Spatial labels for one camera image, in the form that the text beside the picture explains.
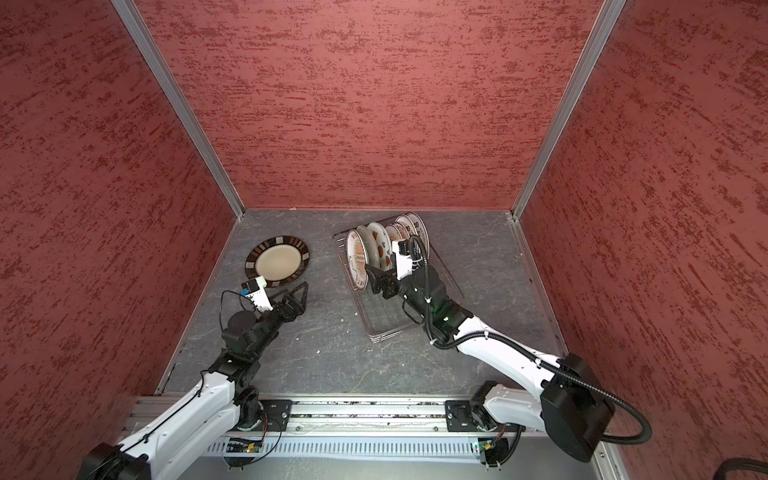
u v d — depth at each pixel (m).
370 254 0.89
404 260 0.64
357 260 0.97
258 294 0.71
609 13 0.71
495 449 0.71
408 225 0.94
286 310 0.71
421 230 0.90
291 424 0.74
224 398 0.58
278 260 1.04
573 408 0.40
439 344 0.57
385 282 0.66
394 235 0.93
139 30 0.74
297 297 0.74
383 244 0.92
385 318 0.92
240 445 0.73
